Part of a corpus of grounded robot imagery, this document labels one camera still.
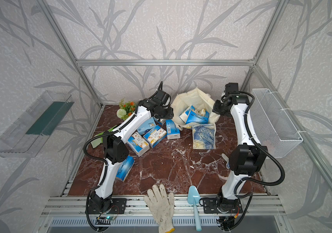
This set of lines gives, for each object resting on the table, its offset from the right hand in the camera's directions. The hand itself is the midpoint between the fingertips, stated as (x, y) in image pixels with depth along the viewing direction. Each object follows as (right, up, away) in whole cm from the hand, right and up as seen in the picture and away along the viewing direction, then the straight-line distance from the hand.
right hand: (215, 109), depth 85 cm
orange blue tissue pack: (-14, -4, +3) cm, 15 cm away
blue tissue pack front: (-6, -6, +4) cm, 9 cm away
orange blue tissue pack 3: (-47, -22, +4) cm, 52 cm away
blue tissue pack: (-52, -34, -5) cm, 63 cm away
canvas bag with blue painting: (-6, -16, +4) cm, 18 cm away
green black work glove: (-78, -23, +11) cm, 82 cm away
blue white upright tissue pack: (-26, -14, +11) cm, 31 cm away
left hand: (-26, -4, +6) cm, 27 cm away
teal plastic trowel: (-14, -47, -10) cm, 50 cm away
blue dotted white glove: (+7, -30, +6) cm, 32 cm away
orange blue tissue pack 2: (-37, -17, +8) cm, 42 cm away
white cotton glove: (-31, -51, -13) cm, 61 cm away
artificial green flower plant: (-58, 0, +13) cm, 60 cm away
